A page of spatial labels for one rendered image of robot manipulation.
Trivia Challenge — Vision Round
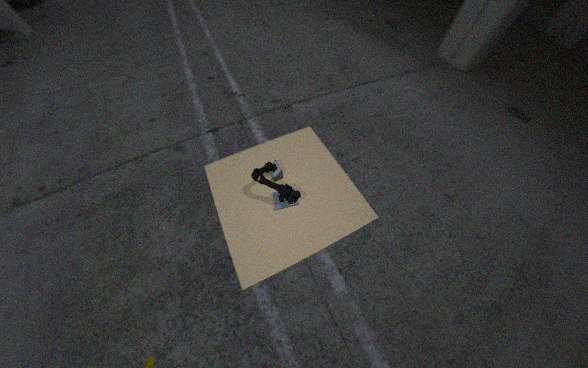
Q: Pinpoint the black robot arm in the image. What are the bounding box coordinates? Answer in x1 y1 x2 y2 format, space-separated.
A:
251 162 300 204

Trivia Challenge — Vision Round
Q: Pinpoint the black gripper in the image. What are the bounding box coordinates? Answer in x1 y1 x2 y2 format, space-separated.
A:
278 190 301 202

